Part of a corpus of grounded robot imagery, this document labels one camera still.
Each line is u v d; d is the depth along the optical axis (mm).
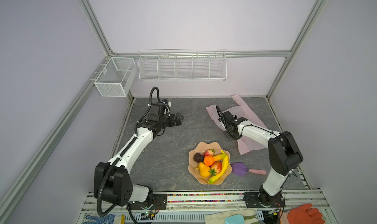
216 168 754
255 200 739
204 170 772
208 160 804
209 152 846
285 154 477
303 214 694
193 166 821
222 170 783
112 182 408
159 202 736
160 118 716
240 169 820
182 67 986
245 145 887
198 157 824
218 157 811
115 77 990
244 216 691
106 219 686
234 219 688
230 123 691
